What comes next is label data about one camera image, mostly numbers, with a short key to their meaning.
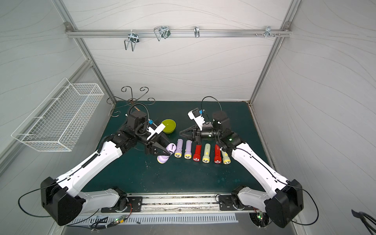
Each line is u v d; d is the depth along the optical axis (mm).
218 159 867
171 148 555
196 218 703
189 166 867
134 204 738
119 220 688
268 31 764
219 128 555
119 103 785
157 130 529
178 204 748
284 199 379
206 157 867
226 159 859
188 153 881
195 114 589
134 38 782
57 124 683
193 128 622
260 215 719
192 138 616
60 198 373
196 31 779
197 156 870
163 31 765
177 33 785
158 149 552
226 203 737
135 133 548
